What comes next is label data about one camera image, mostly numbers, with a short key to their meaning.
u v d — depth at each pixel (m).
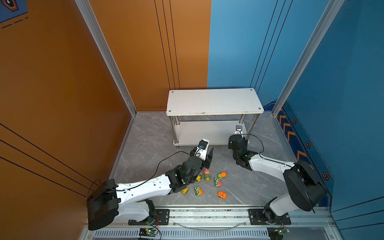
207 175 0.85
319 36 0.79
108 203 0.41
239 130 0.76
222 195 0.79
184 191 0.79
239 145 0.67
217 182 0.83
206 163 0.64
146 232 0.71
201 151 0.61
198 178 0.83
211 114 0.96
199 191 0.79
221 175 0.85
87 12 0.71
